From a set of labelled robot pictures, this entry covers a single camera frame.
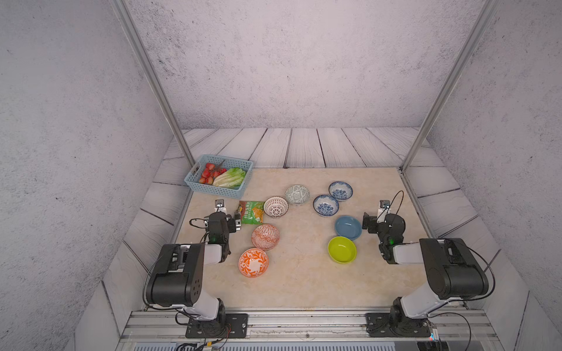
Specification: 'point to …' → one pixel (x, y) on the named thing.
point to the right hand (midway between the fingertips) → (379, 212)
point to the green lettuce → (233, 178)
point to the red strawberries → (210, 172)
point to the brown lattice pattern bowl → (276, 207)
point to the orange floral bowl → (253, 262)
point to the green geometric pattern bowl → (297, 195)
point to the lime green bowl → (342, 250)
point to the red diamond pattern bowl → (265, 237)
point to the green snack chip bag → (252, 212)
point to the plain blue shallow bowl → (349, 227)
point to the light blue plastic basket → (193, 174)
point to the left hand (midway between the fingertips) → (226, 213)
